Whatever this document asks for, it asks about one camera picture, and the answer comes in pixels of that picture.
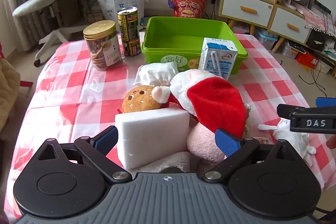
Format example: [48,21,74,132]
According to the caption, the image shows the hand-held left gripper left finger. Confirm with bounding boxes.
[34,126,133,183]

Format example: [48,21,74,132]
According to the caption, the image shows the white shopping bag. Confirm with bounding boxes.
[98,0,152,30]

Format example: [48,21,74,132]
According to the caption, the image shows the red santa hat plush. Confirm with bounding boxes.
[152,69,252,138]

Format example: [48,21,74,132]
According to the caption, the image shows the clear storage box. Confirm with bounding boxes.
[254,28,279,51]

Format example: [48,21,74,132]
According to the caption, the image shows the beige fluffy towel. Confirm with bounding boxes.
[142,151,196,174]

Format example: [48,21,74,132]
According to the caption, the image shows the black drink can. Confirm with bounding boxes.
[117,7,141,57]

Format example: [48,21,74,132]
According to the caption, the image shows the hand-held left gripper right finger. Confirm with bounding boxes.
[203,128,311,184]

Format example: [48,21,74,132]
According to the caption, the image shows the red snack bucket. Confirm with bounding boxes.
[172,0,211,19]

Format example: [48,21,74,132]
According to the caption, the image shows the blue white milk carton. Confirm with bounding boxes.
[198,37,239,81]

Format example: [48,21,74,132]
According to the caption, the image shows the beige seat cushion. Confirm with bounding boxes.
[0,57,21,141]

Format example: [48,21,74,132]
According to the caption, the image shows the green plastic bin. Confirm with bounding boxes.
[141,16,248,75]

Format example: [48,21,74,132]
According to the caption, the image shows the low white drawer cabinet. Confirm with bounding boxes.
[268,2,315,53]

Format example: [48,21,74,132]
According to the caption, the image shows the white cat plush toy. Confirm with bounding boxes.
[258,119,318,167]

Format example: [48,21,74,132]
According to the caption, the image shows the pink plush toy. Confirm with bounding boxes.
[186,123,227,164]

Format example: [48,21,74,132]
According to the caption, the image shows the white sponge block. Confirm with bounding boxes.
[115,108,191,170]

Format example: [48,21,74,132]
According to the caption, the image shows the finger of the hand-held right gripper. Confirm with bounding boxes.
[277,103,336,132]
[316,97,336,108]

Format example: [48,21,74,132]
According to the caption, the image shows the brown burger plush toy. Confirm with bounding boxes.
[122,84,161,114]

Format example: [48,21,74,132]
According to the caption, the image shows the red checkered tablecloth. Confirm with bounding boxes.
[5,32,336,224]

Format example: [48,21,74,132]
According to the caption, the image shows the gold lid cookie jar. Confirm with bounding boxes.
[83,20,122,72]

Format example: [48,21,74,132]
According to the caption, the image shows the white cloth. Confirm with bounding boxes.
[133,62,179,86]

